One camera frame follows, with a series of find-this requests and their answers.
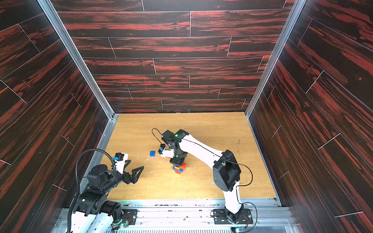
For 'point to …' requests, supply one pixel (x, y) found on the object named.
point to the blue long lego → (180, 170)
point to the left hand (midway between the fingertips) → (137, 164)
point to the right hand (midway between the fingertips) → (181, 159)
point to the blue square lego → (152, 153)
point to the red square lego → (178, 172)
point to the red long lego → (183, 166)
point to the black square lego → (162, 145)
